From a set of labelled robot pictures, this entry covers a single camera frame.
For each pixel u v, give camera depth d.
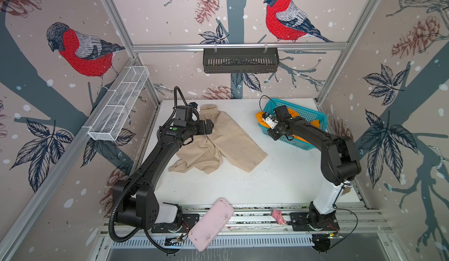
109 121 0.71
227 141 1.00
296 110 1.07
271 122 0.88
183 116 0.62
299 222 0.73
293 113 1.06
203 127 0.73
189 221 0.73
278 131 0.83
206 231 0.69
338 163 0.50
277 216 0.73
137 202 0.41
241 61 1.05
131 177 0.43
